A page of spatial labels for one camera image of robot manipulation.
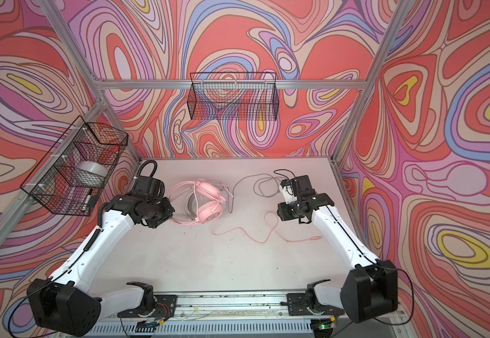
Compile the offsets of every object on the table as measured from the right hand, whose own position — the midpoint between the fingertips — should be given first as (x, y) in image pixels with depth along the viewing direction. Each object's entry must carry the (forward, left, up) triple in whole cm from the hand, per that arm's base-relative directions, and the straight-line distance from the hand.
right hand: (285, 215), depth 82 cm
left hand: (+1, +42, +4) cm, 43 cm away
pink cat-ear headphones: (+16, +39, -12) cm, 44 cm away
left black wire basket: (+6, +72, +23) cm, 76 cm away
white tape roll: (+7, +68, +21) cm, 71 cm away
